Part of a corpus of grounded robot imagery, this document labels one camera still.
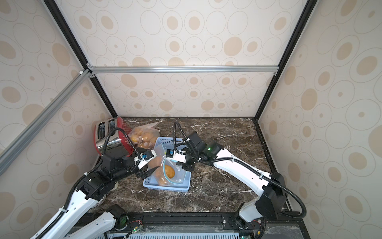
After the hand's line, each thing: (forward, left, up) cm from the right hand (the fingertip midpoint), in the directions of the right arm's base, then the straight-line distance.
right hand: (183, 158), depth 76 cm
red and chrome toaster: (+9, +39, -1) cm, 40 cm away
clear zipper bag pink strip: (+15, +25, -2) cm, 30 cm away
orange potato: (-9, +11, -6) cm, 15 cm away
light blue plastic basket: (-6, +20, -19) cm, 28 cm away
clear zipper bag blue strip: (-4, +10, +4) cm, 12 cm away
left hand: (-4, +12, +7) cm, 14 cm away
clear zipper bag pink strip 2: (+24, +23, -2) cm, 33 cm away
